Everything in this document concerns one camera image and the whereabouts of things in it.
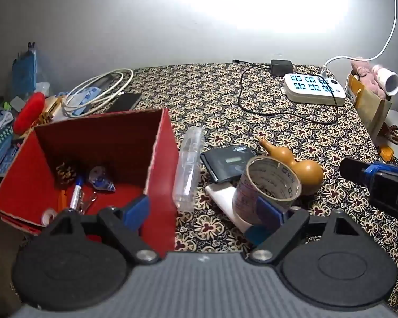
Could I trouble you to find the blue white pen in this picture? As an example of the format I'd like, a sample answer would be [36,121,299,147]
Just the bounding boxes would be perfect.
[68,176,85,211]

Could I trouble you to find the black charger adapter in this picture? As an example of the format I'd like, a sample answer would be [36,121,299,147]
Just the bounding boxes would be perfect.
[271,60,294,76]

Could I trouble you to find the floral patterned tablecloth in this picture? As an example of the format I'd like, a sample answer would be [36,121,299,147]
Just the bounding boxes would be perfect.
[86,62,398,315]

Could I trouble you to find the white plastic bottle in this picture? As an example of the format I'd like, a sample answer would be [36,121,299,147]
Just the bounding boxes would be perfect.
[373,66,398,96]

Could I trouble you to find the white power strip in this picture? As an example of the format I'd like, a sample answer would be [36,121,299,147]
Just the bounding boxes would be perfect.
[282,73,346,107]

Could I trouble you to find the wooden box with gold ribbon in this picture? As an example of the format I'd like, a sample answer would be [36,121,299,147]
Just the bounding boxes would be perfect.
[36,96,67,126]

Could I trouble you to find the tan paper gift bag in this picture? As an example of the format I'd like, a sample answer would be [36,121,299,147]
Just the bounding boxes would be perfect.
[347,73,392,136]

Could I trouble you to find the metal binder clip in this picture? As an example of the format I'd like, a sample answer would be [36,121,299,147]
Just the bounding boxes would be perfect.
[78,192,98,213]

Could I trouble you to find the brown dried flowers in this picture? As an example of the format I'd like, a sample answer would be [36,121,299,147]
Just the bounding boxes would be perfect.
[378,124,398,146]

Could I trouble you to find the black small-screen device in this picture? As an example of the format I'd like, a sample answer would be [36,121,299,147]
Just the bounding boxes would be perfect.
[200,145,257,183]

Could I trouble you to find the red round cushion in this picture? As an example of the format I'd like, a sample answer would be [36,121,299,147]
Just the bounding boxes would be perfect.
[13,92,46,135]

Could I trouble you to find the pink plush toy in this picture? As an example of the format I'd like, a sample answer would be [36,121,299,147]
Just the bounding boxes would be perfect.
[350,57,390,96]

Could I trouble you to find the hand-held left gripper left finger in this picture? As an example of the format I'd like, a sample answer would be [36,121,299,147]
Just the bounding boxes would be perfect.
[43,195,161,266]

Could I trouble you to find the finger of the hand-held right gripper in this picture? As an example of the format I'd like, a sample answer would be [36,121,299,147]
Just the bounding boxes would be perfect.
[339,158,385,186]

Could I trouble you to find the clear plastic bottle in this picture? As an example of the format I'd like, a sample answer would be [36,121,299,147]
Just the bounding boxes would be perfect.
[172,126,204,213]

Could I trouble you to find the clear correction tape dispenser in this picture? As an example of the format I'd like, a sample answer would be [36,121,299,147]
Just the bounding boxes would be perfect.
[88,166,116,192]

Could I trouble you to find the white tube with blue cap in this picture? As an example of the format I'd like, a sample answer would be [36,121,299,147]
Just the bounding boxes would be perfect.
[205,183,262,239]

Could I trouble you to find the wide clear tape roll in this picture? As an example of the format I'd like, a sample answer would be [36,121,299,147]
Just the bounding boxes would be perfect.
[232,156,302,226]

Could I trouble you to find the black phone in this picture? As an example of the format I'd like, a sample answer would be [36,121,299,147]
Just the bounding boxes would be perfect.
[104,93,143,113]

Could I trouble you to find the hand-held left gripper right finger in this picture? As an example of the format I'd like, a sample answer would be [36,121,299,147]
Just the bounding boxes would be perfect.
[246,197,357,266]

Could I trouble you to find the pine cone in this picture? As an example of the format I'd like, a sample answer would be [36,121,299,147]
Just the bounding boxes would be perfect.
[55,162,81,186]

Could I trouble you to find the black charger cable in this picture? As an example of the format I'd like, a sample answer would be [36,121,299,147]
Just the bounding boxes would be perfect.
[233,60,339,126]

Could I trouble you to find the white gooseneck cable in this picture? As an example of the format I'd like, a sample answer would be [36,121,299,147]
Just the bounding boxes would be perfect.
[323,0,398,77]

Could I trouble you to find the small orange object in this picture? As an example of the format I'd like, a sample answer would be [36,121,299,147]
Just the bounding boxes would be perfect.
[380,146,395,163]

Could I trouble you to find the blue white paper packet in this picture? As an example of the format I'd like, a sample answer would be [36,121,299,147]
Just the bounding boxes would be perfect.
[66,86,103,113]

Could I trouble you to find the red cardboard box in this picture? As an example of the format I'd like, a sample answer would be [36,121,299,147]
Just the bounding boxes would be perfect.
[0,108,180,259]

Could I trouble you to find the small white tape roll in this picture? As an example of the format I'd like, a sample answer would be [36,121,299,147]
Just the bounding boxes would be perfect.
[41,208,58,226]

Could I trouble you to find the coiled white cable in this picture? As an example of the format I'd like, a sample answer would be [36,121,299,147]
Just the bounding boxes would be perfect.
[62,69,134,117]

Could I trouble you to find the brown gourd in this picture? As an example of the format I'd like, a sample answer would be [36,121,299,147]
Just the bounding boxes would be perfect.
[256,136,324,195]

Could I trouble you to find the blue plastic packet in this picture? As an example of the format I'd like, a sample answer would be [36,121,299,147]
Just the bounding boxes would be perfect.
[11,42,40,98]

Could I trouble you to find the blue checked cloth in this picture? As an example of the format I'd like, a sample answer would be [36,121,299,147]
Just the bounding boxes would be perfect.
[0,139,20,177]

